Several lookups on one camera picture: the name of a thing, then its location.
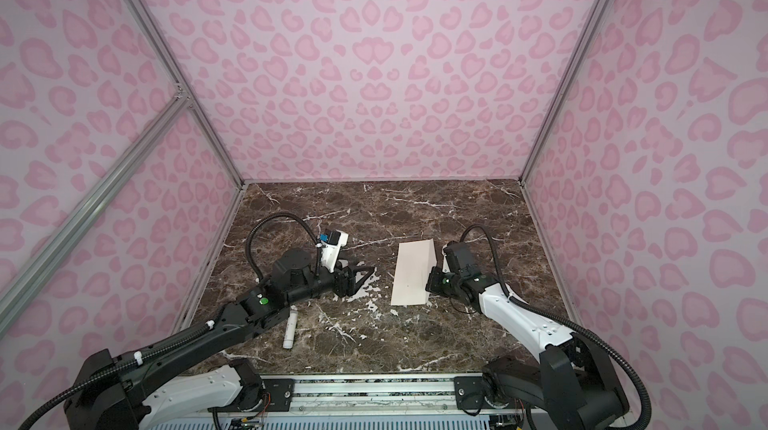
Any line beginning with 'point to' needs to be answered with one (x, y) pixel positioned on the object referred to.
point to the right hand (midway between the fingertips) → (427, 280)
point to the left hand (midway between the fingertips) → (368, 262)
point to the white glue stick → (290, 331)
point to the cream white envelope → (414, 262)
